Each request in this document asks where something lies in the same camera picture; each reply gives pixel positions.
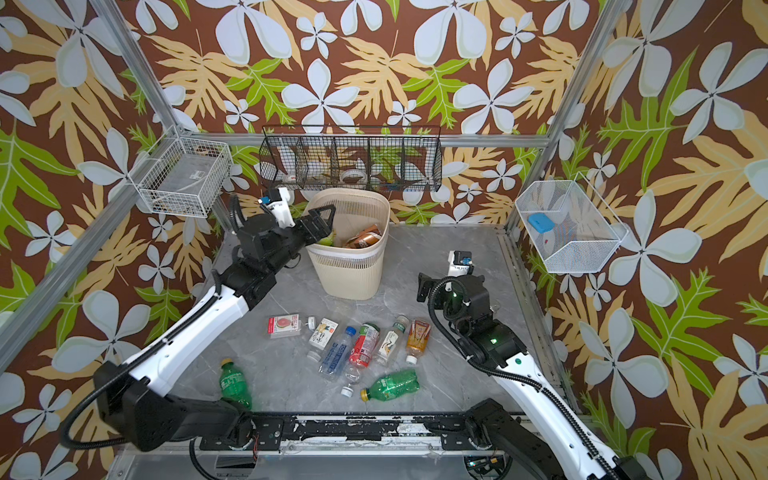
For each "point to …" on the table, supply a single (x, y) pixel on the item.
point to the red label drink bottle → (358, 355)
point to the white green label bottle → (390, 343)
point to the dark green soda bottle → (232, 384)
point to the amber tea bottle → (417, 340)
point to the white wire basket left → (183, 177)
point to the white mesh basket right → (568, 224)
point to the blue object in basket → (541, 222)
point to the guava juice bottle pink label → (284, 326)
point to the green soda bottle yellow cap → (391, 385)
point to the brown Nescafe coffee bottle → (367, 238)
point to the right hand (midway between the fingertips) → (433, 274)
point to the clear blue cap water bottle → (336, 355)
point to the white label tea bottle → (321, 338)
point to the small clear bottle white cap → (352, 377)
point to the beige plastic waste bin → (350, 273)
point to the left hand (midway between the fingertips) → (325, 208)
